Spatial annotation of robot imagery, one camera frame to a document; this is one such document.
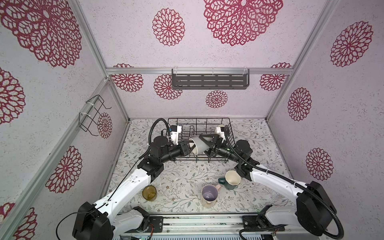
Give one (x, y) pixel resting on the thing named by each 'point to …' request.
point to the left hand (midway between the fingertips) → (196, 144)
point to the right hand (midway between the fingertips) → (199, 139)
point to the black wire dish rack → (186, 123)
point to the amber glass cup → (149, 193)
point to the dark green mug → (232, 179)
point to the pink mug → (209, 194)
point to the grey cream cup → (201, 146)
